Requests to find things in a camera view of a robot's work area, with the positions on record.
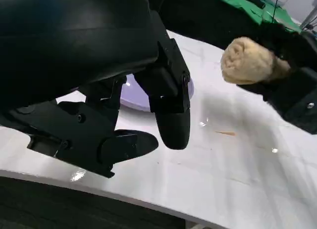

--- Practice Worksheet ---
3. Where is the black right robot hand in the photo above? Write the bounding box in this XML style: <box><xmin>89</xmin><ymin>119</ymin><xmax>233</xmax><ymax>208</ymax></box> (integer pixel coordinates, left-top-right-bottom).
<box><xmin>235</xmin><ymin>22</ymin><xmax>317</xmax><ymax>136</ymax></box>

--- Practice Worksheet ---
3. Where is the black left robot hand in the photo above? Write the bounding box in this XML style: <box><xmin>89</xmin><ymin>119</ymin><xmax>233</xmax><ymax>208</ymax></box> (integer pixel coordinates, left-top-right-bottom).
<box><xmin>0</xmin><ymin>0</ymin><xmax>192</xmax><ymax>180</ymax></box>

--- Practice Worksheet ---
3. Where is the lilac plate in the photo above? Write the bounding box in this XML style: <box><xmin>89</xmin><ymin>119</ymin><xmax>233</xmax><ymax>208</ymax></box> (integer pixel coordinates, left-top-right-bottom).
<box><xmin>119</xmin><ymin>74</ymin><xmax>195</xmax><ymax>114</ymax></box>

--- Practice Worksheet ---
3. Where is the grey metal stand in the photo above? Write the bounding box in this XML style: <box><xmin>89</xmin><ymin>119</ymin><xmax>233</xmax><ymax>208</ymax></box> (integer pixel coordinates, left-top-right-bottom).
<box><xmin>300</xmin><ymin>5</ymin><xmax>317</xmax><ymax>30</ymax></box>

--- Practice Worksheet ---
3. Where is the green cloth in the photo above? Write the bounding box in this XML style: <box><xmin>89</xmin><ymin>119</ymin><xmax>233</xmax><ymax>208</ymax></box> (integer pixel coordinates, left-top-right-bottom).
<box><xmin>207</xmin><ymin>0</ymin><xmax>304</xmax><ymax>33</ymax></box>

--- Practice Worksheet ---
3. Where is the thin black cable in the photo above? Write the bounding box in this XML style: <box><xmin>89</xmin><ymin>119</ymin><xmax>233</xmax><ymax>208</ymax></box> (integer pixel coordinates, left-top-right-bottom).
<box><xmin>270</xmin><ymin>0</ymin><xmax>280</xmax><ymax>24</ymax></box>

